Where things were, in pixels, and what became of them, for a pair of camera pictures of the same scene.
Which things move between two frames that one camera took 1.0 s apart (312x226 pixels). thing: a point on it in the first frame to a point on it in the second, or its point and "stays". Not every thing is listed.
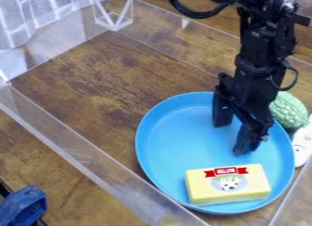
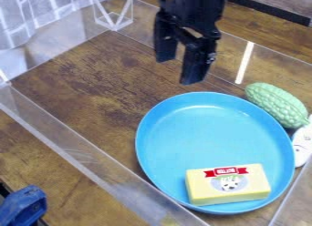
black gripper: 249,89 to 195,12
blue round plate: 177,139 stays
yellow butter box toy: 223,183 stays
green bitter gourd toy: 288,109 stays
